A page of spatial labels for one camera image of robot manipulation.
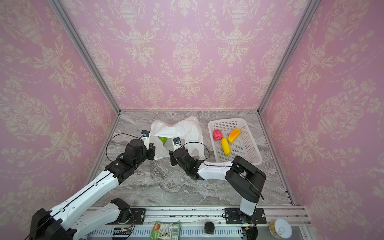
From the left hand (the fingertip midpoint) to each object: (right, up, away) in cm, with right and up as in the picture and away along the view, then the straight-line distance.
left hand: (154, 144), depth 80 cm
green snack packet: (+9, -39, -11) cm, 41 cm away
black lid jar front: (+29, -37, -11) cm, 48 cm away
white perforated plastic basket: (+55, -3, +18) cm, 58 cm away
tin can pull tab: (+60, -35, -14) cm, 71 cm away
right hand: (+9, -4, +5) cm, 11 cm away
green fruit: (+1, +1, +17) cm, 17 cm away
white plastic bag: (+18, +8, +4) cm, 20 cm away
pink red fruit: (+37, +4, +18) cm, 41 cm away
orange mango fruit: (+48, +4, +20) cm, 52 cm away
